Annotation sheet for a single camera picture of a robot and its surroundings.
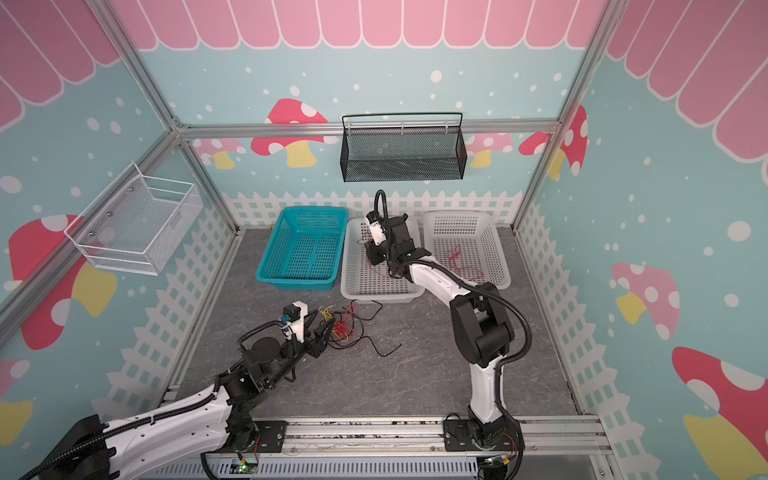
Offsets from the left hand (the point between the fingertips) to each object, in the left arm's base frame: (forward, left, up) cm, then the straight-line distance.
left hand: (327, 320), depth 79 cm
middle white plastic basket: (+23, -6, -15) cm, 28 cm away
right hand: (+26, -9, +3) cm, 27 cm away
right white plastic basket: (+41, -46, -15) cm, 63 cm away
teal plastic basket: (+37, +17, -14) cm, 43 cm away
